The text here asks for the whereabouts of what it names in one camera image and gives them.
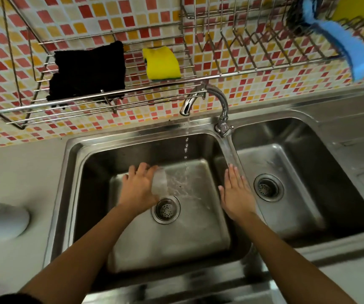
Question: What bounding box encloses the person's right hand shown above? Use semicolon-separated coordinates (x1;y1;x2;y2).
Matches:
218;164;258;222

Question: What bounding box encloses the person's left hand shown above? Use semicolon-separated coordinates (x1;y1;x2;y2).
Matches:
117;162;161;216

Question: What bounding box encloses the clear blender cup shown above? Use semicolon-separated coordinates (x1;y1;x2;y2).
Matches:
151;167;170;198

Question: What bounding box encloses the black cloth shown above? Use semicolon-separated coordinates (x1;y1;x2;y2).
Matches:
46;40;126;106

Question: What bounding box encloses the small yellow sponge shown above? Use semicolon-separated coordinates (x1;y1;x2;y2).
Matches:
142;46;182;81

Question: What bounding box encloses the white blender base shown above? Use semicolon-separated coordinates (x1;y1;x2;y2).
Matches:
0;200;30;241

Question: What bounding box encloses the person's right forearm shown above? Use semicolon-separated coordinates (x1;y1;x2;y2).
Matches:
238;212;357;304

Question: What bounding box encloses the person's left forearm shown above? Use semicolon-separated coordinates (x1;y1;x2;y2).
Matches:
20;205;144;304

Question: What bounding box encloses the metal sink drain strainer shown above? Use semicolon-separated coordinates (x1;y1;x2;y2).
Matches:
253;174;285;202
151;195;181;225

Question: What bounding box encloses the stainless steel double sink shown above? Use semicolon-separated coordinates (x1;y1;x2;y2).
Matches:
42;86;364;304

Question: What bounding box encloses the chrome faucet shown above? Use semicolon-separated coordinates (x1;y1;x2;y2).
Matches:
180;84;235;138

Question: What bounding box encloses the black sleeve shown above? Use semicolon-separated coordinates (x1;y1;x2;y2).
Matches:
0;293;43;304

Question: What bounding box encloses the large yellow sponge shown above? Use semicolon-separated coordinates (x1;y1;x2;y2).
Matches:
330;0;364;22

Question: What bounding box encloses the metal wire dish rack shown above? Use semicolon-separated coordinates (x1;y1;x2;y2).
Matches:
0;0;364;130

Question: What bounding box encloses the blue handled dish brush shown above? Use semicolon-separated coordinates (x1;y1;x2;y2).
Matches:
288;0;364;82

